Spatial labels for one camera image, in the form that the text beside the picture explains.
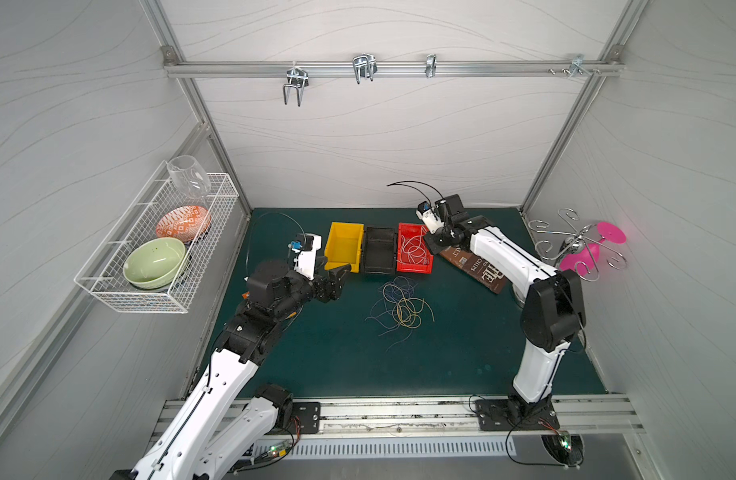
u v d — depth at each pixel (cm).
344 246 106
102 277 55
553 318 49
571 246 74
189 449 39
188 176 65
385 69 78
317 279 59
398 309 90
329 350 85
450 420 74
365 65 76
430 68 78
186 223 72
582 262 70
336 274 59
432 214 81
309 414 73
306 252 57
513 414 66
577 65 77
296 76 78
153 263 63
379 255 108
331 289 60
